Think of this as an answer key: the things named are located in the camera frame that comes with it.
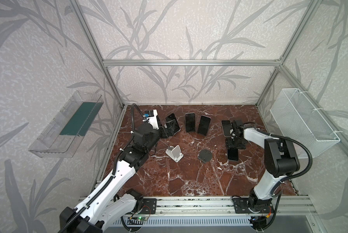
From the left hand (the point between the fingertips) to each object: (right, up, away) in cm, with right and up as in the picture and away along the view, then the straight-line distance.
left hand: (170, 117), depth 71 cm
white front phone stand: (+1, -23, +20) cm, 30 cm away
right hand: (+39, -17, +26) cm, 50 cm away
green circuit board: (-14, -50, -1) cm, 51 cm away
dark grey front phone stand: (+20, -24, +20) cm, 37 cm away
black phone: (+38, -23, +20) cm, 49 cm away
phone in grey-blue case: (+11, -3, +28) cm, 30 cm away
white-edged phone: (+38, -6, +35) cm, 52 cm away
